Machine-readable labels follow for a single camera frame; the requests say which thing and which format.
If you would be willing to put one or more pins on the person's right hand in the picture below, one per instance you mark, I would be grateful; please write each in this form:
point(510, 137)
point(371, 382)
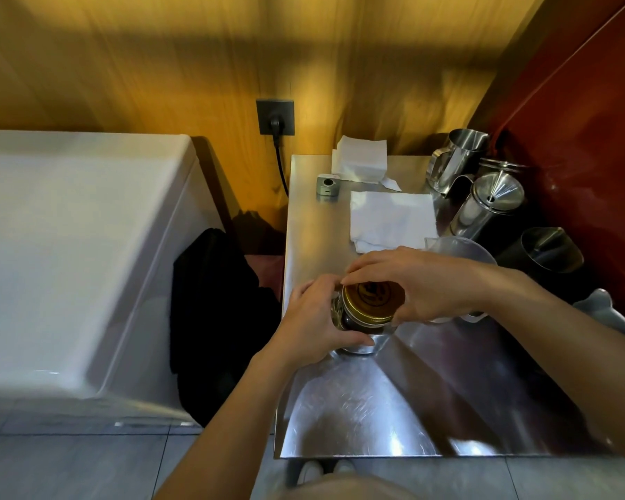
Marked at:
point(437, 286)

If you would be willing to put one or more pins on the person's left hand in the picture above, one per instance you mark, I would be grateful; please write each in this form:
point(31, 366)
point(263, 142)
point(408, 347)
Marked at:
point(304, 333)

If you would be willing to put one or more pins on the clear plastic measuring jug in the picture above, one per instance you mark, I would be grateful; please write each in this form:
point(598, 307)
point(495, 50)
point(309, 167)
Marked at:
point(461, 249)

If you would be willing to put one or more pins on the gold metal lid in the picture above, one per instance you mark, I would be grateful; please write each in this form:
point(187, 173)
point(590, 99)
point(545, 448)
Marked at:
point(370, 302)

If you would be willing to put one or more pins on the person's left forearm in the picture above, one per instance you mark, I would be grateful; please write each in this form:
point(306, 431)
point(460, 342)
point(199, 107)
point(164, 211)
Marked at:
point(224, 442)

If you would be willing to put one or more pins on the person's right forearm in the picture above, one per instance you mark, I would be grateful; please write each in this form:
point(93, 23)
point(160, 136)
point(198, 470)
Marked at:
point(578, 348)

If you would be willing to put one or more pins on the steel pot with funnel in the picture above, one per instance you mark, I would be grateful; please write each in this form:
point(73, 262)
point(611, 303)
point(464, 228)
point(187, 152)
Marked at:
point(479, 213)

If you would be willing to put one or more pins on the maroon bin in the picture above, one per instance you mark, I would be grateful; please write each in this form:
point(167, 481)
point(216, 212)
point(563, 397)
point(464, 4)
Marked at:
point(268, 273)

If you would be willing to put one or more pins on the flat white napkin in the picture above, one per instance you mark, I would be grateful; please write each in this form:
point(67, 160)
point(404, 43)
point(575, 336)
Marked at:
point(393, 218)

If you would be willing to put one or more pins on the black cloth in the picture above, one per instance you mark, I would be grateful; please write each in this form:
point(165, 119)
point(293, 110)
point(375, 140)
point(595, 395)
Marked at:
point(219, 333)

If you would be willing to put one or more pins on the dark steel pitcher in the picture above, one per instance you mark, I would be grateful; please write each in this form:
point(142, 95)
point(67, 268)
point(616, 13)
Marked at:
point(547, 255)

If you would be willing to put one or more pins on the shiny steel milk pitcher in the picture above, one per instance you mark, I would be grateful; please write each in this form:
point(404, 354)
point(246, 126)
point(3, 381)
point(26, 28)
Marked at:
point(455, 158)

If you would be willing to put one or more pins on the steel rimmed round container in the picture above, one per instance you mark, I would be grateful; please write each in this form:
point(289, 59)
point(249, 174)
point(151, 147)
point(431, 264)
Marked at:
point(502, 165)

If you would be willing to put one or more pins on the white shoe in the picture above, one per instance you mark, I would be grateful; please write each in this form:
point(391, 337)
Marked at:
point(344, 466)
point(310, 471)

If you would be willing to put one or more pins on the small grey cube device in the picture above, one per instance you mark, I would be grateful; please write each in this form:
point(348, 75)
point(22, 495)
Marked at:
point(328, 186)

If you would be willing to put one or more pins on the folded white paper stack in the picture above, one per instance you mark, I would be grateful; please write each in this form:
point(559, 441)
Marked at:
point(359, 158)

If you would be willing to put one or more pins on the red coffee machine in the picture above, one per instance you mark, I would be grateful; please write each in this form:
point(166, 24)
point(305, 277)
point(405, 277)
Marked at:
point(588, 150)

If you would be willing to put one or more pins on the white chest freezer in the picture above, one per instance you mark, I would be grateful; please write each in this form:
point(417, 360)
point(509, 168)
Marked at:
point(73, 255)

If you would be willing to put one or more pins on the dark grey wall socket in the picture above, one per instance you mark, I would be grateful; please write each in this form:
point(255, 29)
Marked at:
point(263, 107)

